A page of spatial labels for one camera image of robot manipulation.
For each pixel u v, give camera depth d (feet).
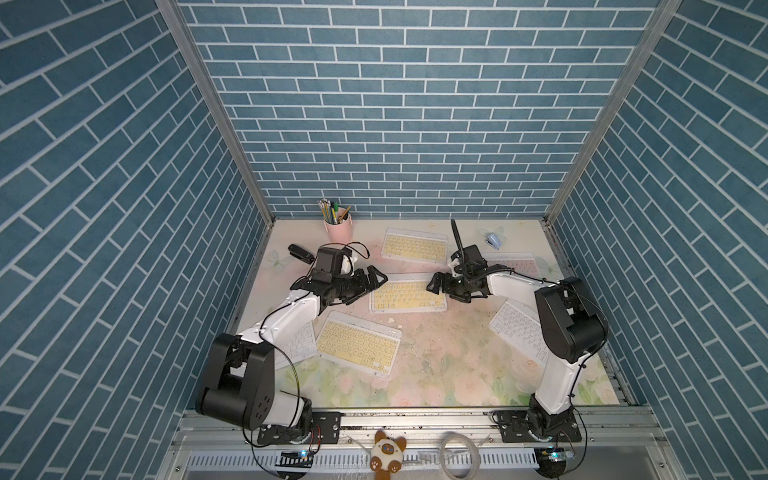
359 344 2.85
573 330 1.65
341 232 3.58
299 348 2.84
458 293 2.83
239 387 1.39
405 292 3.24
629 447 2.49
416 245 3.68
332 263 2.24
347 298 2.49
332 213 3.45
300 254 3.55
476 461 2.26
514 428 2.40
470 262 2.58
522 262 3.54
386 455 2.22
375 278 2.54
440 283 2.92
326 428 2.42
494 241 3.67
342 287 2.45
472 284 2.42
